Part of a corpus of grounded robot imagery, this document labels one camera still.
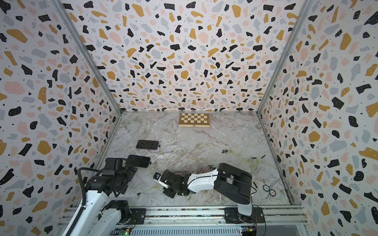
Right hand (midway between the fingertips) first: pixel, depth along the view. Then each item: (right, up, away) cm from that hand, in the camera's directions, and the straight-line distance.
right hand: (165, 188), depth 83 cm
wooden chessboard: (+16, +39, +30) cm, 52 cm away
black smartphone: (-19, +13, +9) cm, 25 cm away
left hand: (-15, +9, -3) cm, 18 cm away
